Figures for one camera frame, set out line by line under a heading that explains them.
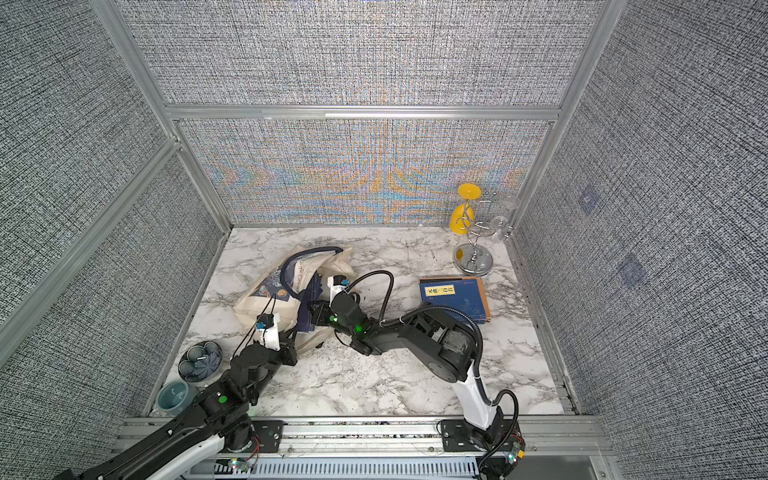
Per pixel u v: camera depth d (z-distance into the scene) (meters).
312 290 0.81
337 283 0.82
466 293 0.92
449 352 0.51
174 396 0.78
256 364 0.60
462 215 0.97
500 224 1.00
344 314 0.69
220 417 0.57
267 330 0.68
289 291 0.80
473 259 1.08
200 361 0.84
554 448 0.73
